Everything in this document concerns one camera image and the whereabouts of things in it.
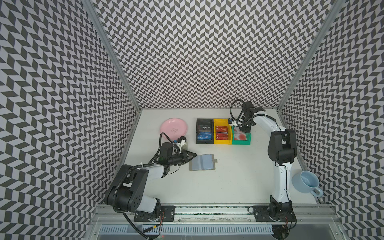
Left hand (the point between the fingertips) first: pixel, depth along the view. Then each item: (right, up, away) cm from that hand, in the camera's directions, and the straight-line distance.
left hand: (196, 155), depth 85 cm
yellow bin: (+18, +12, +19) cm, 29 cm away
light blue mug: (+62, -14, -3) cm, 63 cm away
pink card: (+29, +10, +14) cm, 34 cm away
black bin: (+6, +13, +19) cm, 24 cm away
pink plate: (-17, +15, +23) cm, 32 cm away
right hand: (+32, +15, +15) cm, 39 cm away
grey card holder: (+4, -5, +4) cm, 8 cm away
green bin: (+29, +6, +11) cm, 32 cm away
